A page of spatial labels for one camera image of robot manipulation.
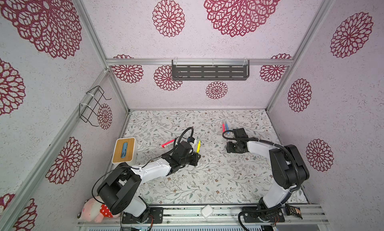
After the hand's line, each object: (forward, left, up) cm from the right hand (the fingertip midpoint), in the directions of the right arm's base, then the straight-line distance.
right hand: (230, 145), depth 98 cm
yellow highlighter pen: (-9, +21, +11) cm, 25 cm away
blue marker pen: (+17, +1, -1) cm, 17 cm away
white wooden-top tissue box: (-13, +61, +5) cm, 62 cm away
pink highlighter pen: (-1, +45, +1) cm, 45 cm away
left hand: (-13, +21, +6) cm, 25 cm away
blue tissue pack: (-7, +68, +4) cm, 69 cm away
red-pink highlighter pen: (+16, +3, -1) cm, 16 cm away
